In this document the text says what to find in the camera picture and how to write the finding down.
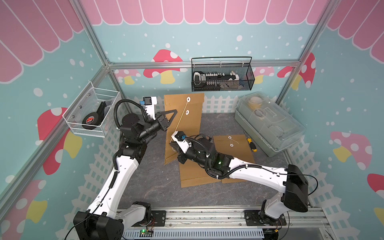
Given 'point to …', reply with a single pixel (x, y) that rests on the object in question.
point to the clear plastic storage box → (274, 128)
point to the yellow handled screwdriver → (252, 145)
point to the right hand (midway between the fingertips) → (171, 143)
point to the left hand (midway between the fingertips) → (177, 114)
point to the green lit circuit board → (145, 233)
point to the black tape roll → (91, 121)
